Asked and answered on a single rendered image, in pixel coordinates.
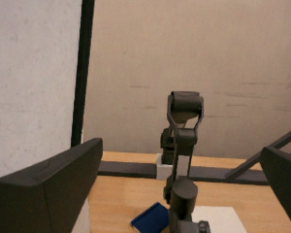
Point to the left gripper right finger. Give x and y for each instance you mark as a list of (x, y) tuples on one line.
[(276, 165)]

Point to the white sheet of paper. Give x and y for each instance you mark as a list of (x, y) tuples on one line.
[(221, 219)]

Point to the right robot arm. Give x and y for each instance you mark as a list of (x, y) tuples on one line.
[(177, 151)]

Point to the beige wall panel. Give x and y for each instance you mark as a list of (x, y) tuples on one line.
[(83, 223)]

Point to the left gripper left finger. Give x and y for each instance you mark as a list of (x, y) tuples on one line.
[(47, 197)]

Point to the dark blue notebook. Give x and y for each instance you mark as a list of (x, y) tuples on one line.
[(153, 220)]

